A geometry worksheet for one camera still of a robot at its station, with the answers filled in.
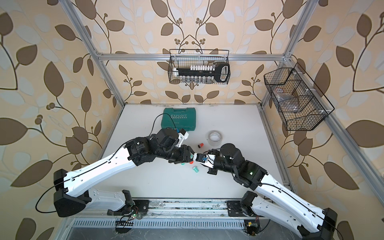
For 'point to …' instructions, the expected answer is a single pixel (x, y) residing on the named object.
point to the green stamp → (196, 169)
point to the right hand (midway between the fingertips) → (198, 155)
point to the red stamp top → (200, 145)
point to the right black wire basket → (301, 104)
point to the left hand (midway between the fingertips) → (194, 156)
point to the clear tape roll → (215, 138)
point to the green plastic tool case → (178, 118)
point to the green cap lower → (183, 163)
